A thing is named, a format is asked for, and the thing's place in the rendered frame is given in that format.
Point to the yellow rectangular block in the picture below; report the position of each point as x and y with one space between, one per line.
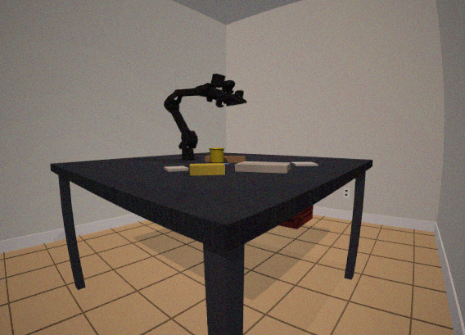
207 169

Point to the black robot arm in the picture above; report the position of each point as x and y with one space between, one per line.
189 138

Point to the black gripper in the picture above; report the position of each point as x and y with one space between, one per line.
229 98

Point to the yellow cup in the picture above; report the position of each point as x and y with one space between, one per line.
216 155

